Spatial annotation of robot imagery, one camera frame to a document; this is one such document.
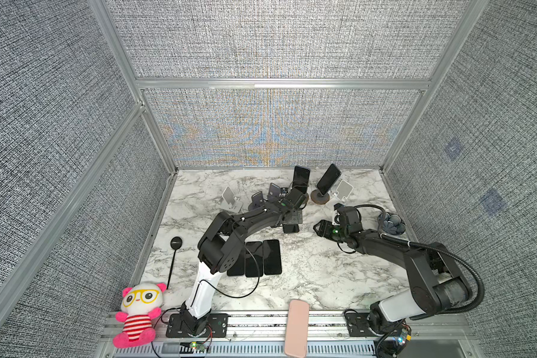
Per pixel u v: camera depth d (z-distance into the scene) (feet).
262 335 2.40
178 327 2.37
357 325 2.39
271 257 2.93
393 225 3.13
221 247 1.72
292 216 2.86
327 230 2.69
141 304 2.38
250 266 2.89
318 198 3.50
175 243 3.01
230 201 3.29
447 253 1.48
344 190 3.26
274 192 3.30
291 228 3.32
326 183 3.37
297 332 2.37
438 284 1.46
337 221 2.69
